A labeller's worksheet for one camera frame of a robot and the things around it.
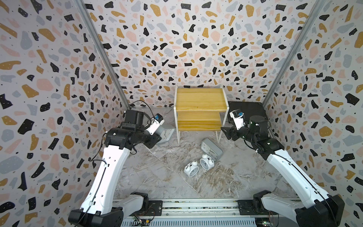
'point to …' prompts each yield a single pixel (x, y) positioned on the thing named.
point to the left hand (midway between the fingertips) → (156, 134)
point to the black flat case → (248, 109)
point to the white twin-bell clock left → (192, 169)
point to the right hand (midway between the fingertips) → (227, 124)
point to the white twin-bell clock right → (206, 163)
